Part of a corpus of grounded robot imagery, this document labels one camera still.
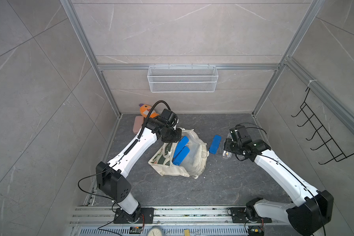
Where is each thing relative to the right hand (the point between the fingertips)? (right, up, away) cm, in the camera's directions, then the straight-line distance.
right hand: (228, 144), depth 81 cm
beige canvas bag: (-19, -12, +5) cm, 23 cm away
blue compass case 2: (-27, -10, +11) cm, 31 cm away
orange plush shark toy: (-55, +23, +30) cm, 66 cm away
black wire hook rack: (+37, -1, -21) cm, 43 cm away
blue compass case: (-26, -1, +10) cm, 28 cm away
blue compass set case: (-3, -2, +20) cm, 20 cm away
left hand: (-26, +4, -3) cm, 27 cm away
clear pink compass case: (-2, -5, -2) cm, 6 cm away
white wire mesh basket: (-26, +43, +20) cm, 54 cm away
